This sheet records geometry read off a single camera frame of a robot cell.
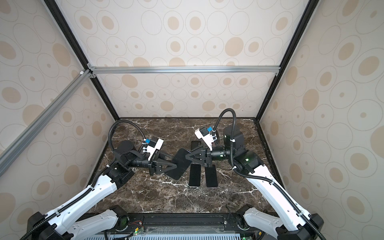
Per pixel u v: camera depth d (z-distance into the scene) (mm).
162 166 571
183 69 897
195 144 1046
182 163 581
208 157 521
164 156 603
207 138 532
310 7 683
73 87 774
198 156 548
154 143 530
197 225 743
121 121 1214
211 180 886
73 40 780
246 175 462
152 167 549
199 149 561
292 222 381
